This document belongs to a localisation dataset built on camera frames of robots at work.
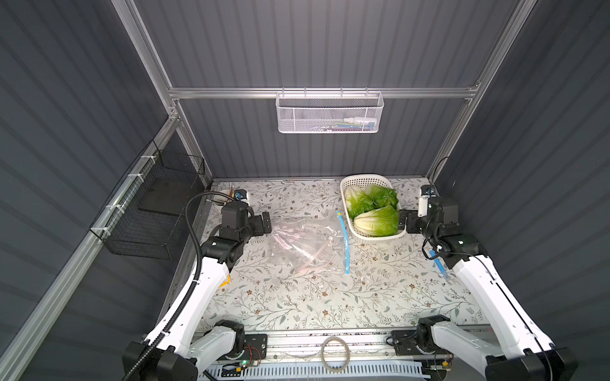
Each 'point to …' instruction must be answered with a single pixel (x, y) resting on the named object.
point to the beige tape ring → (322, 353)
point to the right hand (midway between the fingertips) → (421, 212)
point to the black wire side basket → (142, 214)
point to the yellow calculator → (229, 281)
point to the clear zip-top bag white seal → (309, 245)
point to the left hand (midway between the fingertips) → (257, 216)
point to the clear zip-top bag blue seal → (344, 240)
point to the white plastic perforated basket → (357, 235)
